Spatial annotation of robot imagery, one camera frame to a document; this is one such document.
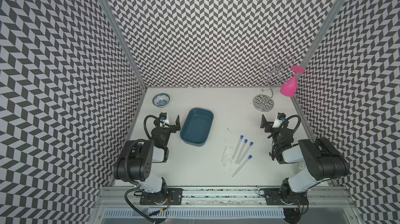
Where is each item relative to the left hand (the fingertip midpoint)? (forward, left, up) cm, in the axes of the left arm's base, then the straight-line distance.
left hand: (170, 115), depth 90 cm
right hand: (-1, -59, 0) cm, 59 cm away
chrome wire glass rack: (+12, -58, +22) cm, 63 cm away
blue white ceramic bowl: (+18, +11, -8) cm, 23 cm away
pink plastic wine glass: (+11, -69, +11) cm, 71 cm away
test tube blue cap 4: (-26, -40, -11) cm, 49 cm away
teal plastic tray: (-3, -15, -8) cm, 17 cm away
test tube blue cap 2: (-18, -41, -11) cm, 46 cm away
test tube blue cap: (-15, -39, -10) cm, 43 cm away
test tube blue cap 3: (-18, -44, -10) cm, 48 cm away
